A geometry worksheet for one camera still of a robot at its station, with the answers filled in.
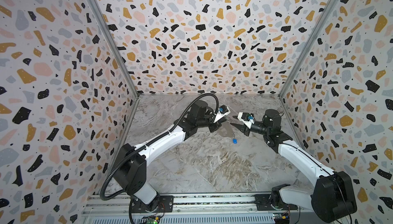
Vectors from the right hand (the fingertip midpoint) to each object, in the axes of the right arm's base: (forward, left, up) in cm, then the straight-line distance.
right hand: (234, 117), depth 76 cm
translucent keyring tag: (-1, +3, -12) cm, 12 cm away
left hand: (0, +3, +1) cm, 3 cm away
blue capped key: (-3, -3, -21) cm, 21 cm away
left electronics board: (-41, +37, -25) cm, 61 cm away
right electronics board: (-39, -22, -27) cm, 52 cm away
